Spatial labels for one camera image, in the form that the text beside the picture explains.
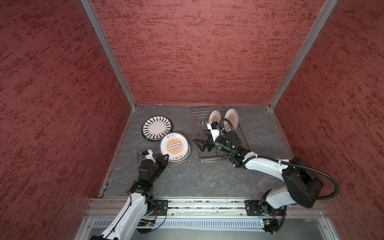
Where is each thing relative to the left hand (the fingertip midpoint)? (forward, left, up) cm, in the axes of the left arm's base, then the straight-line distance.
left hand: (170, 157), depth 85 cm
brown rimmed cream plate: (+23, +15, -5) cm, 28 cm away
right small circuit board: (-31, -52, -7) cm, 61 cm away
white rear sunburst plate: (+7, -3, +1) cm, 8 cm away
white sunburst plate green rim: (+29, -28, +4) cm, 40 cm away
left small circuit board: (-31, +9, -8) cm, 33 cm away
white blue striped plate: (+33, +15, -4) cm, 37 cm away
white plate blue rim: (+29, -40, +4) cm, 49 cm away
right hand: (+5, -15, +14) cm, 21 cm away
